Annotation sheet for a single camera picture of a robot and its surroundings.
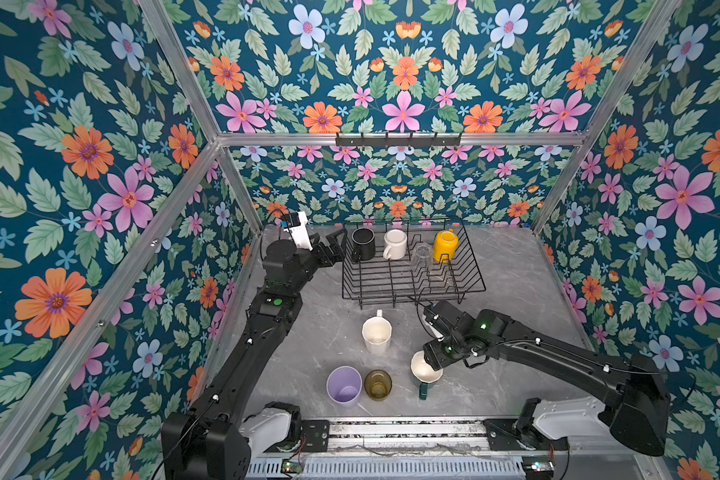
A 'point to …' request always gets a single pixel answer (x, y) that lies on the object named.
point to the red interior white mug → (395, 241)
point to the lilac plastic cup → (344, 385)
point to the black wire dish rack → (405, 261)
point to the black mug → (363, 244)
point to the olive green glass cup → (377, 385)
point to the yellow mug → (445, 245)
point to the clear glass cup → (421, 256)
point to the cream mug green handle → (423, 373)
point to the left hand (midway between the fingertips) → (336, 224)
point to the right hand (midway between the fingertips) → (432, 354)
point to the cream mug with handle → (377, 331)
